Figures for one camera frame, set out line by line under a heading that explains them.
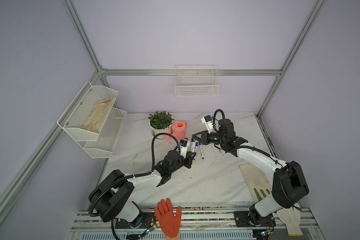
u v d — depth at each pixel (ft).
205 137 2.35
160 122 3.07
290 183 1.45
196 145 3.31
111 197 1.41
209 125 2.45
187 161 2.42
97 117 2.57
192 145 2.63
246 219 2.40
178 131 3.20
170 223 2.36
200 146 3.32
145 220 2.41
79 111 2.27
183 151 2.45
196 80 3.09
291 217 2.45
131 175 1.59
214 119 2.39
